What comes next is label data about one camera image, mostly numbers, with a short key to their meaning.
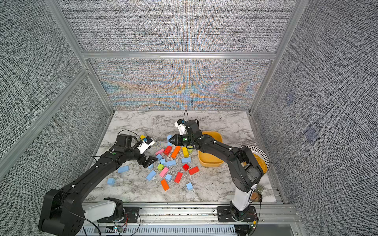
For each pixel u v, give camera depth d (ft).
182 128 2.62
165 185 2.74
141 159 2.40
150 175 2.82
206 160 2.98
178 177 2.85
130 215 2.40
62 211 1.41
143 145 2.36
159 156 3.02
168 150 3.13
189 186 2.66
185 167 2.88
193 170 2.90
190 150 3.15
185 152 3.11
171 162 3.02
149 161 2.44
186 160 3.03
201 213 2.48
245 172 1.60
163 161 2.95
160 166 2.89
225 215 2.38
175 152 3.13
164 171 2.88
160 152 3.11
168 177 2.74
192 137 2.26
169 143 2.73
